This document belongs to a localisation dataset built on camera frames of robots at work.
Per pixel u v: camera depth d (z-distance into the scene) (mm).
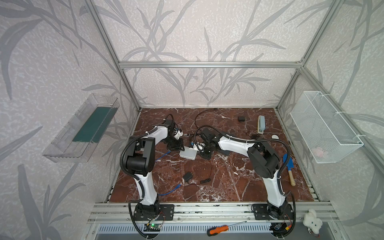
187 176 847
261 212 736
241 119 1122
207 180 834
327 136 619
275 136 1040
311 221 682
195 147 829
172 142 831
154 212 658
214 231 670
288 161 525
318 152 727
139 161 515
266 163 525
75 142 632
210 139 737
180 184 823
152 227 715
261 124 1044
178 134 926
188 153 935
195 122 1122
